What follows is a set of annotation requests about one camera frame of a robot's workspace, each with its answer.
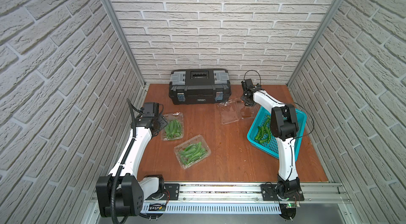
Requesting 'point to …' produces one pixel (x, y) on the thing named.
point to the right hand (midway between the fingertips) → (250, 98)
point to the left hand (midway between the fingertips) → (162, 121)
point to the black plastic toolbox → (199, 85)
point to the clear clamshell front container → (180, 148)
